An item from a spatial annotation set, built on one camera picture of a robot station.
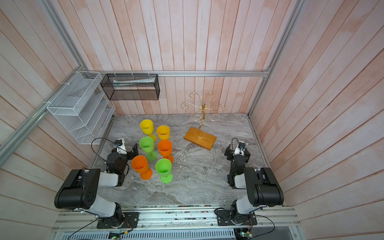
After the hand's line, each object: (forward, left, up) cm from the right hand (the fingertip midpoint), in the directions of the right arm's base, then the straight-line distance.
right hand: (238, 145), depth 90 cm
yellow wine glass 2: (+8, +47, +2) cm, 48 cm away
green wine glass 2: (-15, +44, -1) cm, 47 cm away
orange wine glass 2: (-15, +57, +2) cm, 59 cm away
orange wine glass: (-7, +43, +7) cm, 44 cm away
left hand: (-2, +67, 0) cm, 67 cm away
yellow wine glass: (+8, +57, +6) cm, 58 cm away
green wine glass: (-5, +54, +6) cm, 55 cm away
